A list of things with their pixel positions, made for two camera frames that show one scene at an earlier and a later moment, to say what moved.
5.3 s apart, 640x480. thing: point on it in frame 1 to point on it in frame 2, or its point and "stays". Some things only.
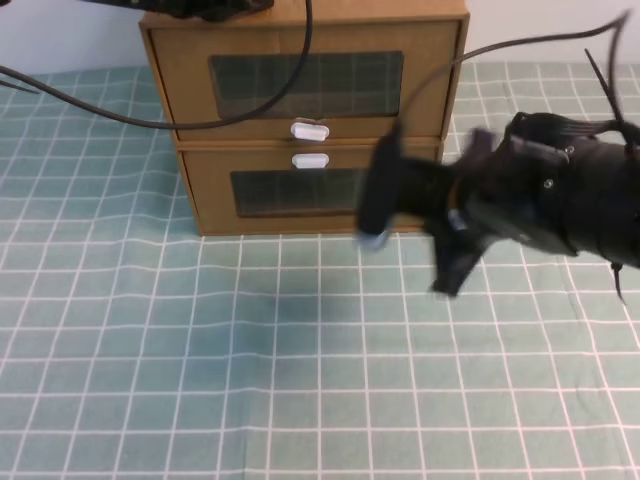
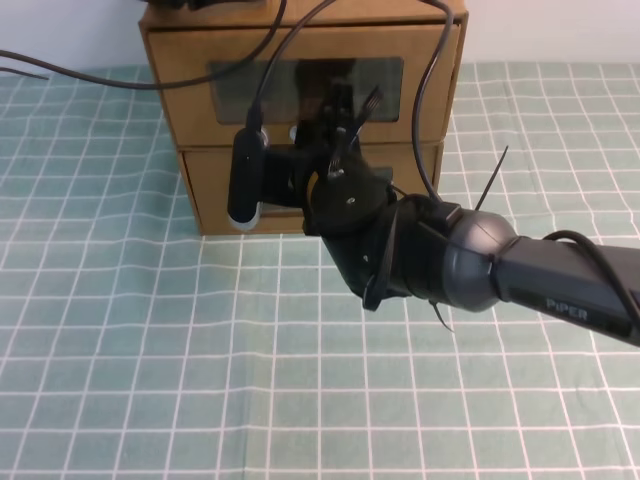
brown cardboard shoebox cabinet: [295, 167] stays
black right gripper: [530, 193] to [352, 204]
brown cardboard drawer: [362, 77] stays
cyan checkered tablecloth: [133, 348] stays
